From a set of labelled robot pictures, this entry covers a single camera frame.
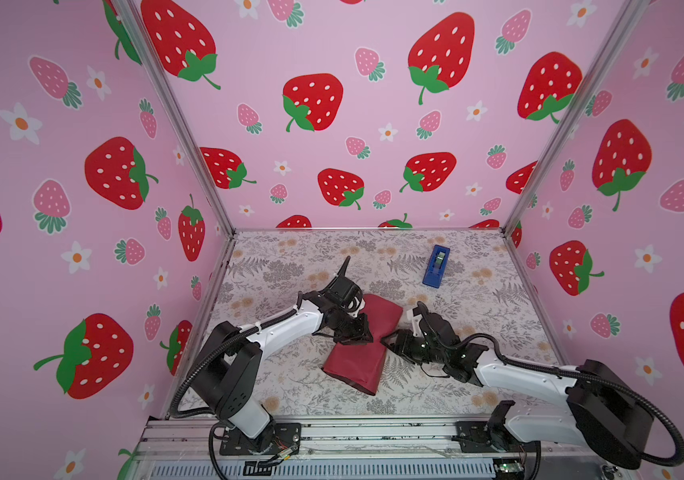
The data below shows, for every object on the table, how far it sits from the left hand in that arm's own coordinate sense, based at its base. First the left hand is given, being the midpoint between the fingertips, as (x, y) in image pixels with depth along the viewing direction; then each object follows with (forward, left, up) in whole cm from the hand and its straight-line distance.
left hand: (374, 340), depth 82 cm
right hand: (-1, -2, +1) cm, 2 cm away
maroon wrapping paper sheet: (-7, +4, -1) cm, 8 cm away
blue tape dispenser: (+29, -23, -3) cm, 38 cm away
